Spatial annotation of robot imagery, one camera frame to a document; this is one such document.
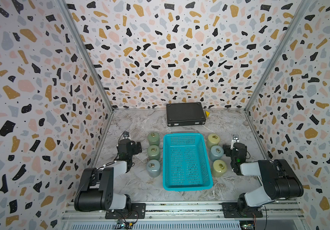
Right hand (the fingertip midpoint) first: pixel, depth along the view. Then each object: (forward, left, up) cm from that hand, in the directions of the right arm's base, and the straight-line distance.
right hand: (234, 144), depth 95 cm
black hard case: (+27, +32, 0) cm, 42 cm away
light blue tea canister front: (-19, +51, +4) cm, 54 cm away
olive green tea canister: (-9, +52, +4) cm, 53 cm away
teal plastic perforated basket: (-13, +32, -6) cm, 35 cm away
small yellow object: (+31, +14, -3) cm, 34 cm away
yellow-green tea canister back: (+2, +14, +2) cm, 14 cm away
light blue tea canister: (-8, +14, +3) cm, 17 cm away
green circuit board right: (-43, +2, -7) cm, 44 cm away
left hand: (-2, +67, +3) cm, 67 cm away
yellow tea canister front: (-18, +14, +3) cm, 23 cm away
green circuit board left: (-45, +62, -4) cm, 77 cm away
